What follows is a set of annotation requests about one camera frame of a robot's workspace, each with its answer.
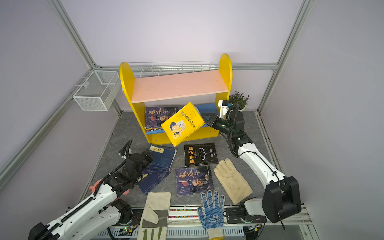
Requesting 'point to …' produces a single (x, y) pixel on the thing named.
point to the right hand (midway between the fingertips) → (200, 115)
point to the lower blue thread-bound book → (150, 180)
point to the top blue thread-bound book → (163, 156)
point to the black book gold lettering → (200, 154)
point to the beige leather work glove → (235, 185)
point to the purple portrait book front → (193, 181)
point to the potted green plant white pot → (237, 98)
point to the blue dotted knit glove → (212, 219)
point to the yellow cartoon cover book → (154, 131)
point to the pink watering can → (93, 187)
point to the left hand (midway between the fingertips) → (146, 157)
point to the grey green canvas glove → (154, 223)
